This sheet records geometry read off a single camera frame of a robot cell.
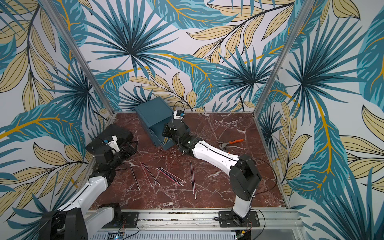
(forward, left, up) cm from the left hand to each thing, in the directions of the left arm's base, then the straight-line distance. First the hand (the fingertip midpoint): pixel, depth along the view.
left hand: (133, 146), depth 84 cm
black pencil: (-12, 0, -14) cm, 18 cm away
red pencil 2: (-12, -19, -14) cm, 26 cm away
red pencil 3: (-12, -21, -14) cm, 28 cm away
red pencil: (-11, -6, -13) cm, 19 cm away
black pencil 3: (-12, -21, -14) cm, 28 cm away
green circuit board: (-40, +3, -16) cm, 44 cm away
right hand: (+7, -18, +11) cm, 22 cm away
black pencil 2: (-11, -9, -13) cm, 20 cm away
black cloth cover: (-10, +9, +15) cm, 20 cm away
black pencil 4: (-21, -35, -13) cm, 42 cm away
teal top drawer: (+7, -13, +6) cm, 16 cm away
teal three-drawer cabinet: (+17, -10, +8) cm, 21 cm away
